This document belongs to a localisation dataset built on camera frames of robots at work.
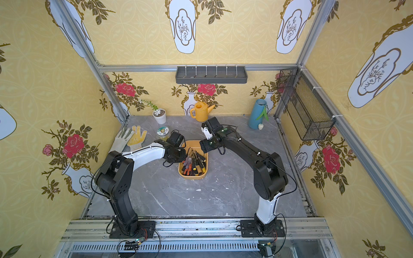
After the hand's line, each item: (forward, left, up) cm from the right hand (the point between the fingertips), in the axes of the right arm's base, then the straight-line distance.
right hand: (211, 142), depth 91 cm
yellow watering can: (+28, +9, -4) cm, 30 cm away
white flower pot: (+20, +35, +1) cm, 40 cm away
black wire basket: (+4, -46, +19) cm, 50 cm away
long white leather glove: (+6, +62, -14) cm, 64 cm away
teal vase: (+22, -28, -1) cm, 35 cm away
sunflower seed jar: (+10, +32, -5) cm, 34 cm away
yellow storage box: (-11, +9, -9) cm, 16 cm away
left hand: (-5, +20, -10) cm, 23 cm away
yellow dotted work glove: (+8, +50, -11) cm, 52 cm away
